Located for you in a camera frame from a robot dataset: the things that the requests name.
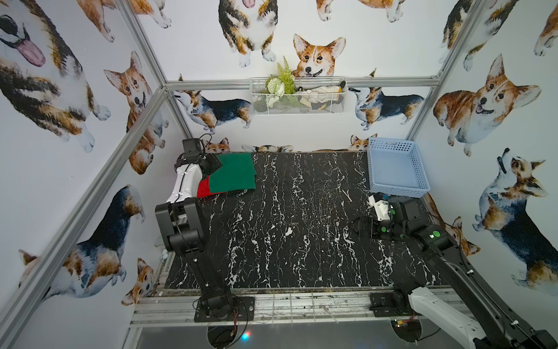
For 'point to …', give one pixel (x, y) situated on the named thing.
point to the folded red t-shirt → (203, 189)
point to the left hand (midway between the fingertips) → (214, 159)
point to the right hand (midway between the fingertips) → (357, 224)
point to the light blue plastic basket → (396, 169)
